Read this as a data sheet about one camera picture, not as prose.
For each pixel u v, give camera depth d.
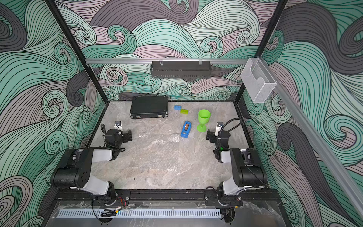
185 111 1.10
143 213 0.70
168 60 0.93
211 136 0.86
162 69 0.93
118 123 0.82
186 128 0.98
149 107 1.14
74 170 0.45
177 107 1.14
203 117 0.90
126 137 0.86
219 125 0.81
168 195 0.76
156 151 0.90
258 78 0.77
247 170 0.44
